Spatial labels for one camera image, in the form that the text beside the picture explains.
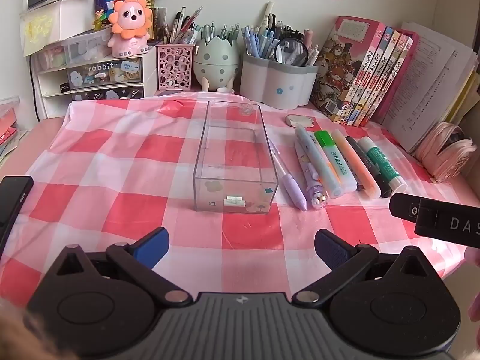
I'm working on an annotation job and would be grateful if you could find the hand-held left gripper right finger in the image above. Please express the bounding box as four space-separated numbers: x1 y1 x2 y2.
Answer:
292 229 436 305

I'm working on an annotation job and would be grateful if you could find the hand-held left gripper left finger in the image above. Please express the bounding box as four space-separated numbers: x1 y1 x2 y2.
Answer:
45 227 193 306

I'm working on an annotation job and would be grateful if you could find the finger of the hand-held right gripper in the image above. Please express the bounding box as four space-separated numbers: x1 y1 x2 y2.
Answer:
389 193 422 229

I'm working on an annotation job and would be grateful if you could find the green label glue stick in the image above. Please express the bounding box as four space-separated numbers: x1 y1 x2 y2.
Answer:
358 137 407 194

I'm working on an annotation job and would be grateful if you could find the black marker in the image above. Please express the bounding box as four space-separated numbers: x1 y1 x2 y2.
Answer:
346 136 392 197

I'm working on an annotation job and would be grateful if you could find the orange highlighter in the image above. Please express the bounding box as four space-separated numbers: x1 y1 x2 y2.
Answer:
332 129 381 199

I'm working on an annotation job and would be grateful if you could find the purple cartoon glitter pen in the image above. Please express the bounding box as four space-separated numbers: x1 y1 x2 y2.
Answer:
294 140 329 209

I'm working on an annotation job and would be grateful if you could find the green highlighter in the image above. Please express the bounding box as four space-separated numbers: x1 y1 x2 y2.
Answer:
314 130 357 193

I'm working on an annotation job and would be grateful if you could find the light blue pastel pen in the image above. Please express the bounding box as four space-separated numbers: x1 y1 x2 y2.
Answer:
295 124 343 199

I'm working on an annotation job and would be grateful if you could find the clear plastic pencil box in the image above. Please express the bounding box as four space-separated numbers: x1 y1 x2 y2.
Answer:
193 100 279 215

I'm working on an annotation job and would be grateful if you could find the pink pencil case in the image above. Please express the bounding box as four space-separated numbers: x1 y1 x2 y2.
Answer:
412 122 475 184

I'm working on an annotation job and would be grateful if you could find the pink checkered tablecloth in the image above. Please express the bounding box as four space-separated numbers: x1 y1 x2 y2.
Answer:
0 95 467 308

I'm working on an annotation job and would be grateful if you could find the comic book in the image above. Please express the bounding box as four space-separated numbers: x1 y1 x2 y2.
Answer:
358 34 409 126
364 35 415 127
311 16 387 121
350 30 402 126
343 26 394 124

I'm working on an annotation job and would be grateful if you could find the stack of printed papers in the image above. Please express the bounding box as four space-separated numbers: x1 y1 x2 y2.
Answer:
386 22 480 154

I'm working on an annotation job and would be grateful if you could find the white eraser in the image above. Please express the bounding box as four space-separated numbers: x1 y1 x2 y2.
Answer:
285 114 316 127

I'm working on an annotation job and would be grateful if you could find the black phone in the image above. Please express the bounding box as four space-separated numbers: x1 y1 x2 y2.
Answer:
0 175 34 256

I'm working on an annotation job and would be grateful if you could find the white drawer organizer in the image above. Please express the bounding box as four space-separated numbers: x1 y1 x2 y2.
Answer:
32 54 156 119

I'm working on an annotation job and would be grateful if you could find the grey flower-shaped pen holder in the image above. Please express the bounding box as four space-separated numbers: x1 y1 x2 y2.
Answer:
240 50 319 110

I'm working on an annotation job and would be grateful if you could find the pink perforated pen holder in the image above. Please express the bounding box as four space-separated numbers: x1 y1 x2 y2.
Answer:
155 43 197 92

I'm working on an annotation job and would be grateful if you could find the pile of pink books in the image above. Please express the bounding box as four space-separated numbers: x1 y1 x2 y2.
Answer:
0 97 23 158

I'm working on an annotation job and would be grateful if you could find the magnifying glass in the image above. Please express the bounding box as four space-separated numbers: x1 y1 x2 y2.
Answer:
274 38 309 66

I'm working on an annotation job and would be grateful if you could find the egg-shaped pen holder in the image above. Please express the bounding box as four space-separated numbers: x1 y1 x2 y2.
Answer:
193 34 241 92

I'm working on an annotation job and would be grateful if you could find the clear storage box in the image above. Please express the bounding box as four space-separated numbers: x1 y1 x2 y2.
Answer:
64 30 113 62

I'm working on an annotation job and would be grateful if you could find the bunch of pens, pink holder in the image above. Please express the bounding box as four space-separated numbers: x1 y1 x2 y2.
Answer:
161 5 205 46

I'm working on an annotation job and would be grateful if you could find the pink lion toy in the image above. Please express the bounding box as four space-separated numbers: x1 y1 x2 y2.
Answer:
108 0 154 59

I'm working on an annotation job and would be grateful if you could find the bunch of pens, grey holder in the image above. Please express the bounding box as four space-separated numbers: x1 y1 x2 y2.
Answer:
242 2 319 66

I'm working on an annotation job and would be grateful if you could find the clear jar with brown contents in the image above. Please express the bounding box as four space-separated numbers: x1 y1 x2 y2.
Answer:
148 7 168 44

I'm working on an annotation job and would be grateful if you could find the bunch of pens, egg holder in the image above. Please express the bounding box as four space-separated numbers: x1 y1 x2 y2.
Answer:
195 22 241 44

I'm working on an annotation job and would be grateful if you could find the small figure toy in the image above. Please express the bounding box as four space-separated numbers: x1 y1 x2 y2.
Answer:
94 0 109 31

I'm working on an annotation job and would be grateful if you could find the white storage box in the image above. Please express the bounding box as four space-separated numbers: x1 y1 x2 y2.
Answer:
20 0 98 57

